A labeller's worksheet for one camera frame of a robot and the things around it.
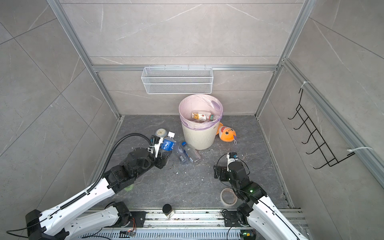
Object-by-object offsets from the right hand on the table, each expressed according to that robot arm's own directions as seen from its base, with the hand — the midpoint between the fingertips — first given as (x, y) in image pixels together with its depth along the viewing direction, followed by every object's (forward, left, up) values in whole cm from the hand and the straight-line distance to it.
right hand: (221, 165), depth 81 cm
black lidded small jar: (-21, +27, -1) cm, 35 cm away
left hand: (+4, +28, +15) cm, 32 cm away
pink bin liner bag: (+38, +11, +12) cm, 41 cm away
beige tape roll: (-14, -4, -11) cm, 18 cm away
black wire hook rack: (-9, -40, +22) cm, 46 cm away
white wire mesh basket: (+55, +25, +19) cm, 63 cm away
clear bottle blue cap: (+16, +24, -7) cm, 30 cm away
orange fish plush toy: (+24, -7, -3) cm, 25 cm away
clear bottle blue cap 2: (+11, +16, -8) cm, 21 cm away
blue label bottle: (+3, +26, +19) cm, 33 cm away
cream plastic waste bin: (+16, +10, +2) cm, 19 cm away
